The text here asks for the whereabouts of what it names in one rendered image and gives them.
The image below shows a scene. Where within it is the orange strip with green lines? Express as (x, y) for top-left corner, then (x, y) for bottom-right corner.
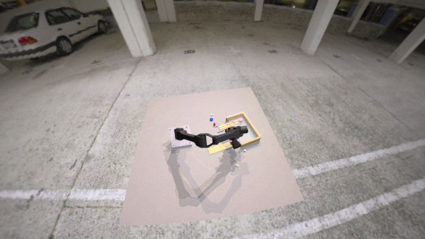
(208, 142), (233, 154)

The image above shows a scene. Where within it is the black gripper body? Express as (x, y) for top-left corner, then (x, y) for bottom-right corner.
(225, 129), (240, 149)

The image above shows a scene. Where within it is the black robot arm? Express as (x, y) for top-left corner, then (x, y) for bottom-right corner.
(174, 126), (248, 148)

